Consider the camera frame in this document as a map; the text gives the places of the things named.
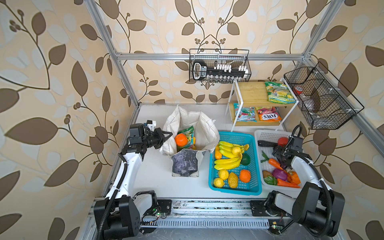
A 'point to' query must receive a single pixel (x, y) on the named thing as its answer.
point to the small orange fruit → (218, 154)
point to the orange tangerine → (245, 176)
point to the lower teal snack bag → (246, 114)
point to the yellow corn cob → (233, 179)
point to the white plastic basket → (271, 137)
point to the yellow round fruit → (218, 182)
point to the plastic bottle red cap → (298, 90)
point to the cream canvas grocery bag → (187, 163)
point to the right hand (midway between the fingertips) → (283, 157)
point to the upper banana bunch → (232, 150)
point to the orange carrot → (280, 182)
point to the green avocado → (245, 159)
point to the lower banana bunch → (227, 164)
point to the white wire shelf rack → (260, 103)
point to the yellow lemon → (223, 174)
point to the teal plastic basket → (253, 186)
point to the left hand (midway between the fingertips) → (173, 132)
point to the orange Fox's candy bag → (270, 114)
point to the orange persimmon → (181, 139)
